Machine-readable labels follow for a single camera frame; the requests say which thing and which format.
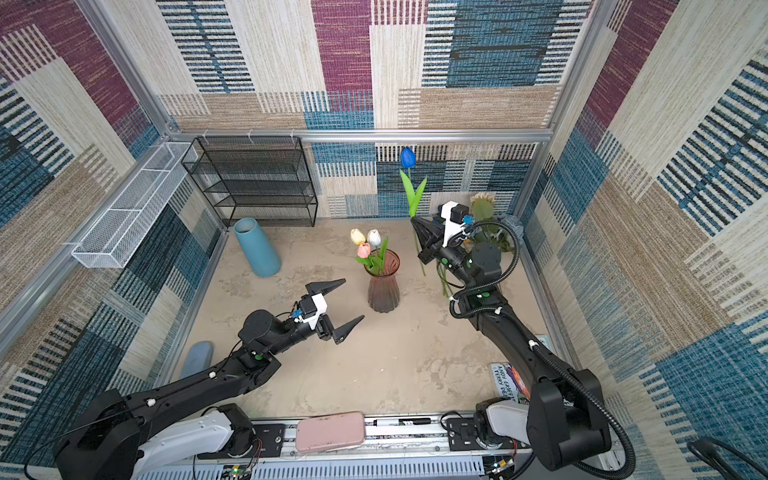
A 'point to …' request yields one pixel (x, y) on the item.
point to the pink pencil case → (330, 431)
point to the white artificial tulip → (374, 238)
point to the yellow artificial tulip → (357, 237)
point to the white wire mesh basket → (116, 236)
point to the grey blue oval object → (198, 357)
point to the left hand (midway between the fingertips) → (352, 293)
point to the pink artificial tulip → (364, 251)
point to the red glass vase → (383, 291)
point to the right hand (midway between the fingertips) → (412, 222)
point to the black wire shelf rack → (256, 181)
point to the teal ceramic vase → (257, 251)
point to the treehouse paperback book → (509, 383)
